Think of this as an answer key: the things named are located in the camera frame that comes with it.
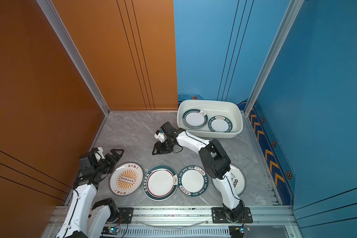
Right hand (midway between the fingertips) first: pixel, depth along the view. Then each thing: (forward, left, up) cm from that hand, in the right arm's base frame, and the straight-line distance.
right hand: (155, 153), depth 88 cm
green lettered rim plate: (+27, -44, -5) cm, 52 cm away
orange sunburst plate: (-13, +16, -6) cm, 22 cm away
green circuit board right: (-37, -43, -10) cm, 58 cm away
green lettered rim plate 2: (-14, -23, -6) cm, 28 cm away
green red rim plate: (-15, -4, -7) cm, 17 cm away
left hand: (-3, +18, +6) cm, 19 cm away
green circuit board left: (-37, +18, -8) cm, 42 cm away
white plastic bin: (+32, -38, -5) cm, 50 cm away
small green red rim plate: (+33, -26, -5) cm, 42 cm away
